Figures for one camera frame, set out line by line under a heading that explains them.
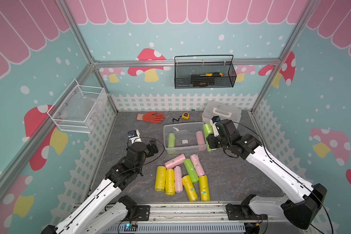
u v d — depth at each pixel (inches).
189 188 31.2
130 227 28.6
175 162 35.1
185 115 45.6
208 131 29.2
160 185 31.9
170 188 31.3
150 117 45.7
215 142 25.9
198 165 34.3
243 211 26.4
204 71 37.1
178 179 32.5
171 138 39.0
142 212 29.3
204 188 30.9
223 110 41.8
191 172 33.4
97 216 21.3
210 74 36.2
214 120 26.0
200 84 34.7
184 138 40.6
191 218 29.2
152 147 26.4
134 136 24.2
